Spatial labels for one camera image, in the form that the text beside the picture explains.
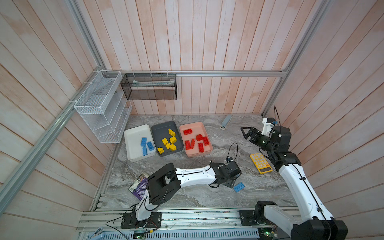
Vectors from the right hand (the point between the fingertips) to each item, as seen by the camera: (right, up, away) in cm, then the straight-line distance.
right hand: (246, 130), depth 77 cm
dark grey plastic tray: (-45, -6, +25) cm, 52 cm away
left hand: (-9, -29, +6) cm, 31 cm away
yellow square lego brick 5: (-49, -13, +20) cm, 55 cm away
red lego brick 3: (-31, -11, +25) cm, 41 cm away
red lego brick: (-31, -1, +32) cm, 44 cm away
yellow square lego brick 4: (-44, -11, +22) cm, 50 cm away
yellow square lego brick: (-41, -7, +26) cm, 49 cm away
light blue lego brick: (-60, -14, +21) cm, 65 cm away
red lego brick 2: (-18, -8, +27) cm, 33 cm away
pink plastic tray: (-25, -8, +27) cm, 38 cm away
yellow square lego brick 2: (-47, -8, +24) cm, 53 cm away
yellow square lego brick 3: (-41, -12, +21) cm, 48 cm away
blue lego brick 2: (-56, -12, +22) cm, 61 cm away
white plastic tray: (-64, -9, +25) cm, 70 cm away
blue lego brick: (-62, -8, +25) cm, 67 cm away
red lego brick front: (-22, -12, +23) cm, 34 cm away
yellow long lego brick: (-44, -2, +30) cm, 53 cm away
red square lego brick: (-23, -6, +27) cm, 36 cm away
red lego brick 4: (-28, -10, +24) cm, 38 cm away
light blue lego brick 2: (-2, -33, +7) cm, 34 cm away
